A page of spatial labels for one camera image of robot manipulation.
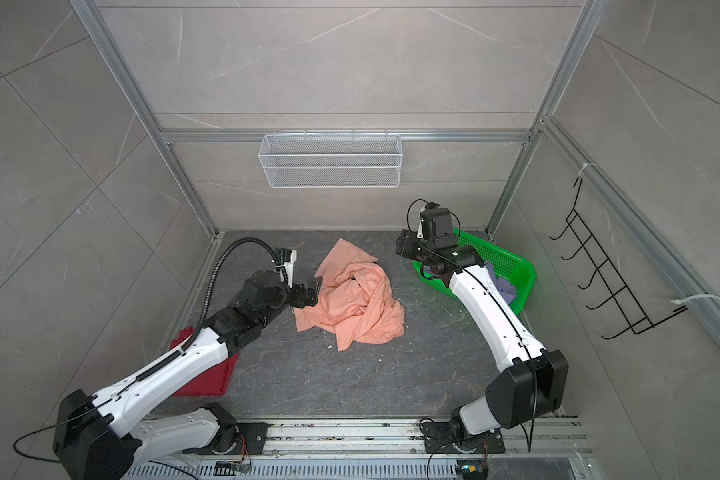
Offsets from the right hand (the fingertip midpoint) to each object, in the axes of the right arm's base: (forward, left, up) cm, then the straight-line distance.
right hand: (405, 239), depth 81 cm
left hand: (-8, +27, -2) cm, 28 cm away
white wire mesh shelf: (+35, +22, +3) cm, 41 cm away
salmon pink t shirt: (-5, +15, -23) cm, 28 cm away
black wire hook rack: (-8, -45, +4) cm, 46 cm away
